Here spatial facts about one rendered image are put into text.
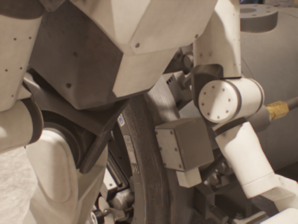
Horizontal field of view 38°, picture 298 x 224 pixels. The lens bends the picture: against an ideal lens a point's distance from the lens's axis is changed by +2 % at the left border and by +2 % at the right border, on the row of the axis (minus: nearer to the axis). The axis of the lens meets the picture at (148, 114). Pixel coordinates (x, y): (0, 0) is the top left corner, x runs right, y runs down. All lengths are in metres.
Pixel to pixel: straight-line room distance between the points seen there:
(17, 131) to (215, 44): 0.39
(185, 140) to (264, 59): 0.53
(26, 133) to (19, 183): 1.79
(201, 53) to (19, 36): 0.39
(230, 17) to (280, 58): 0.63
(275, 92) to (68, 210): 0.77
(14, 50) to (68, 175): 0.32
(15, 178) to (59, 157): 1.69
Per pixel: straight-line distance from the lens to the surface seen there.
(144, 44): 0.62
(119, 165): 1.35
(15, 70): 0.59
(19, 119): 0.63
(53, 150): 0.79
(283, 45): 1.48
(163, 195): 1.09
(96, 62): 0.64
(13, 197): 2.33
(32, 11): 0.54
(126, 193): 1.30
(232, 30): 0.83
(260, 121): 1.10
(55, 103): 0.77
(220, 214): 1.11
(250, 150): 0.82
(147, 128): 1.04
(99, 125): 0.75
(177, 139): 0.95
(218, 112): 0.79
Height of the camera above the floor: 1.25
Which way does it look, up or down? 25 degrees down
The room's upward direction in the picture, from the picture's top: 4 degrees counter-clockwise
